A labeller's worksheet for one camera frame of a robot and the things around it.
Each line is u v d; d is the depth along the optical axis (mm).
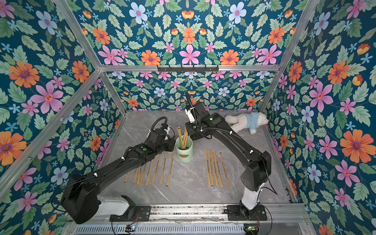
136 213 730
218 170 884
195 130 697
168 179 855
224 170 884
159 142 642
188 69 924
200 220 720
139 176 861
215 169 887
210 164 910
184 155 862
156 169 893
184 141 880
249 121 1018
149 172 881
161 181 841
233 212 733
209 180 842
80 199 406
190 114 714
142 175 862
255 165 439
